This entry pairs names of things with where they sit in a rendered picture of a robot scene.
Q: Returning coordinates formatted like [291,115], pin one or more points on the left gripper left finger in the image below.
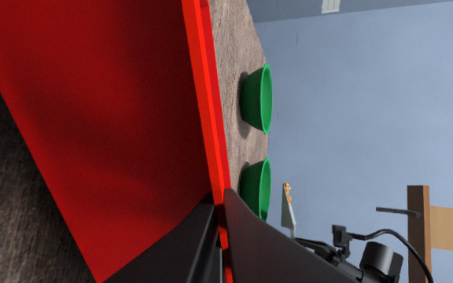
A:
[190,253]

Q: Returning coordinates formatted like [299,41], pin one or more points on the green bowl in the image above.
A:
[257,99]
[255,188]

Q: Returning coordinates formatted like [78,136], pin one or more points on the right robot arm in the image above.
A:
[379,263]

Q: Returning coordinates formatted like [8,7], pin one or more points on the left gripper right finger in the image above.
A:
[259,253]

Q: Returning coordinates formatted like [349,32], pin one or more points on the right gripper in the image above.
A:
[332,256]

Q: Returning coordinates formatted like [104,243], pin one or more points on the grey metal scoop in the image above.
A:
[287,218]

